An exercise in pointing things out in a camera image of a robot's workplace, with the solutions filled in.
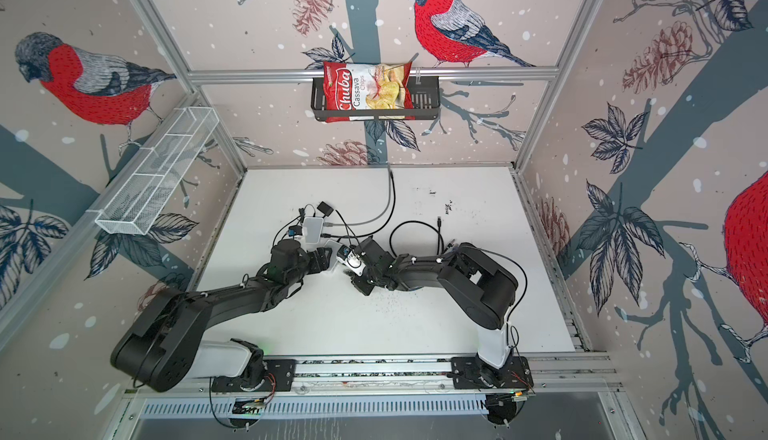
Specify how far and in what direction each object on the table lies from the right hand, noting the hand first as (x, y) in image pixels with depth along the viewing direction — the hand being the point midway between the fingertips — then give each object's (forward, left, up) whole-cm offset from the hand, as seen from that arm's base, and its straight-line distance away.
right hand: (351, 282), depth 90 cm
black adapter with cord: (+27, +14, +3) cm, 30 cm away
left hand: (+7, +9, +7) cm, 13 cm away
